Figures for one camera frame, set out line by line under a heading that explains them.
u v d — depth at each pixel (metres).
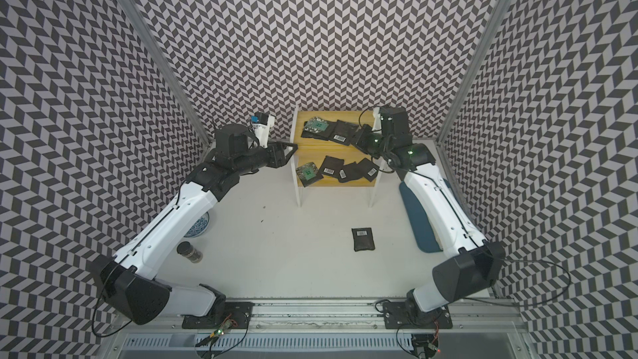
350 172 0.87
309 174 0.87
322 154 0.92
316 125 0.77
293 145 0.71
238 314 0.73
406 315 0.72
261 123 0.63
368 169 0.87
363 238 0.89
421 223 0.92
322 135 0.75
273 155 0.63
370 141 0.64
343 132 0.77
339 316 0.75
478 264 0.40
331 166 0.90
